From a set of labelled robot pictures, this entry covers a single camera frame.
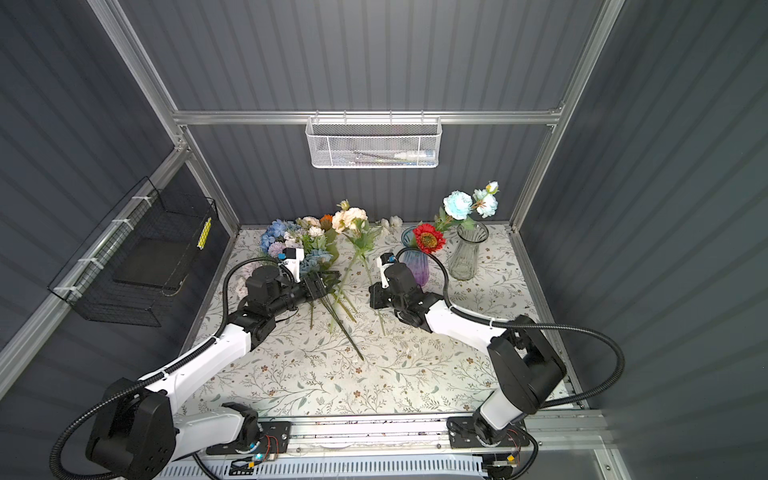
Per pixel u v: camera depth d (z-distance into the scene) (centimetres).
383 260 78
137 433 40
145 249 77
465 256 95
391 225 119
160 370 45
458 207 75
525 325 48
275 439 72
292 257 74
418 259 91
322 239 104
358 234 91
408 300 66
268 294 63
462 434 74
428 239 80
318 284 71
